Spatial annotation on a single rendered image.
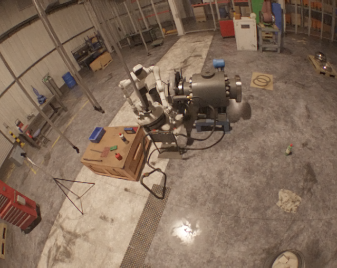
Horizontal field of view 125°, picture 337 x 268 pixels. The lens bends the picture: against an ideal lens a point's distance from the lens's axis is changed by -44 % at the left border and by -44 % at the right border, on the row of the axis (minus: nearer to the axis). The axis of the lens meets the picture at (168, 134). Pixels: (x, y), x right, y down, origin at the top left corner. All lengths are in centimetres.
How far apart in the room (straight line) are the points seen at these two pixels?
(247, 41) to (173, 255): 603
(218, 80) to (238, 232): 205
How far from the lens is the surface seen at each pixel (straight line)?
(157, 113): 284
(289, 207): 227
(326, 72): 551
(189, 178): 226
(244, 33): 583
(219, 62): 253
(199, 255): 205
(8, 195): 377
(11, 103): 934
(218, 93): 229
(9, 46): 1003
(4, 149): 932
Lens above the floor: 203
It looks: 46 degrees down
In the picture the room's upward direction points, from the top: 23 degrees counter-clockwise
